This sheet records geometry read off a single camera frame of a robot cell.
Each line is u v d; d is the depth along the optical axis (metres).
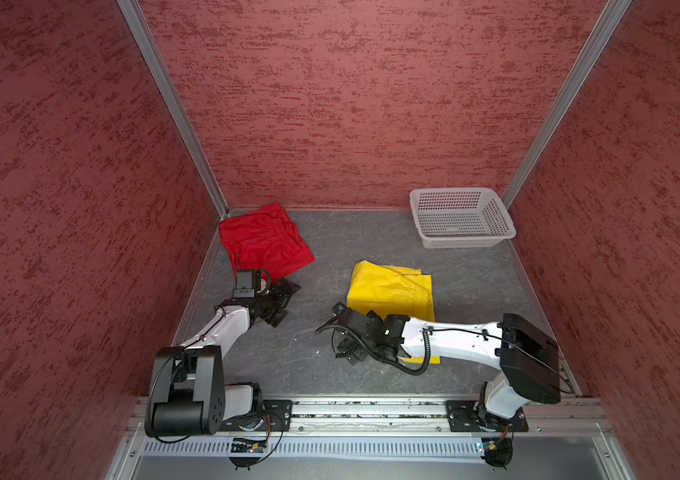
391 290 0.94
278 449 0.70
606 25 0.73
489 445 0.72
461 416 0.74
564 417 0.76
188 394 0.42
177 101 0.88
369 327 0.63
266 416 0.74
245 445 0.73
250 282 0.71
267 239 1.07
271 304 0.77
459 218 1.10
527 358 0.43
